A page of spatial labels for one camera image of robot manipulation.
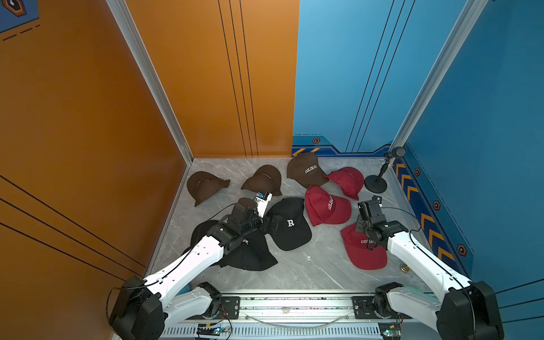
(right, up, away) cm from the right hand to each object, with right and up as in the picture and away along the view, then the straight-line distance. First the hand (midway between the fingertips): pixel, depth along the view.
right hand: (365, 222), depth 86 cm
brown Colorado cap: (-22, +23, +23) cm, 39 cm away
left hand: (-38, +6, -6) cm, 39 cm away
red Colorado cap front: (-3, -12, -1) cm, 13 cm away
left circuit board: (-61, -34, -14) cm, 71 cm away
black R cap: (-29, -5, +5) cm, 30 cm away
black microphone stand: (+13, +15, +22) cm, 30 cm away
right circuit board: (+2, -33, -15) cm, 37 cm away
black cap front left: (-46, -11, -7) cm, 48 cm away
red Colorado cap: (-15, +4, +8) cm, 17 cm away
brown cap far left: (-73, +15, +16) cm, 76 cm away
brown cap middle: (-42, +18, +18) cm, 49 cm away
